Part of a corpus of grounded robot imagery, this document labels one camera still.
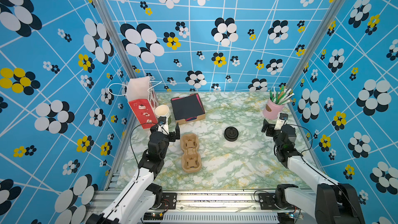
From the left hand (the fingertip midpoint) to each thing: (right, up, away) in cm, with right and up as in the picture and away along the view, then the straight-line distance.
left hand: (170, 121), depth 79 cm
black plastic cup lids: (+34, -9, +14) cm, 38 cm away
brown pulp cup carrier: (+11, -20, +5) cm, 23 cm away
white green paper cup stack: (-8, +5, +16) cm, 19 cm away
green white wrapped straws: (+64, +13, +12) cm, 67 cm away
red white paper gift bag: (-16, +12, +3) cm, 20 cm away
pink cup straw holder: (+61, +5, +19) cm, 64 cm away
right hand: (+58, 0, +6) cm, 58 cm away
